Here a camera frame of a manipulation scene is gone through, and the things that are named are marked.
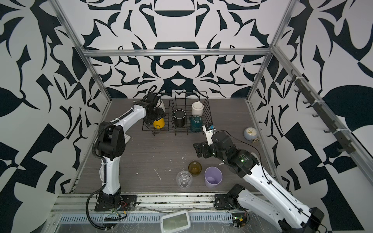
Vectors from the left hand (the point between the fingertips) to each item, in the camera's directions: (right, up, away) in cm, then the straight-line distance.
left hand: (160, 115), depth 98 cm
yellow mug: (0, -6, -4) cm, 7 cm away
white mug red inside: (+25, +4, +4) cm, 25 cm away
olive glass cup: (+22, -31, -12) cm, 40 cm away
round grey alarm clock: (+59, -12, -2) cm, 60 cm away
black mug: (+13, 0, -4) cm, 13 cm away
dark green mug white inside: (+23, -6, -5) cm, 25 cm away
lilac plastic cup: (+32, -33, -19) cm, 49 cm away
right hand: (+25, -13, -27) cm, 39 cm away
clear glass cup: (+16, -35, -17) cm, 42 cm away
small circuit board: (+43, -50, -27) cm, 71 cm away
